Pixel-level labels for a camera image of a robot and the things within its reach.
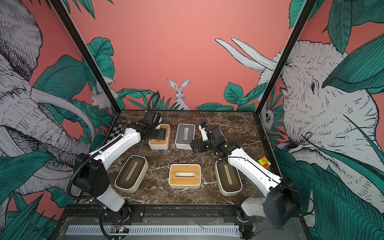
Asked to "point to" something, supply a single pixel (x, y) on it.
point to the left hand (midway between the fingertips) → (162, 131)
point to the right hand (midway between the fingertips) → (196, 141)
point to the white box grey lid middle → (185, 134)
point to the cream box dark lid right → (228, 178)
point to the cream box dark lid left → (132, 174)
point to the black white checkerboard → (117, 130)
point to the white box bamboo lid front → (184, 176)
